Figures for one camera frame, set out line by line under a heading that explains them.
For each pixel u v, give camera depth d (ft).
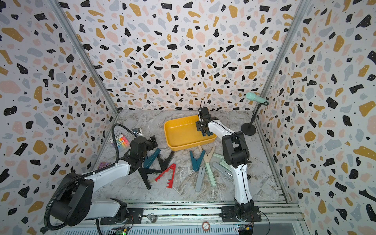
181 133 3.61
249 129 3.61
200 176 2.81
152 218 2.35
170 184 2.74
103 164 2.95
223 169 2.89
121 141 3.29
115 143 2.01
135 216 2.41
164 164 2.95
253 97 2.69
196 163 2.96
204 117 2.74
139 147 2.18
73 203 1.35
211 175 2.81
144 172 2.79
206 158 3.03
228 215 2.40
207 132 2.56
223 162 3.02
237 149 2.07
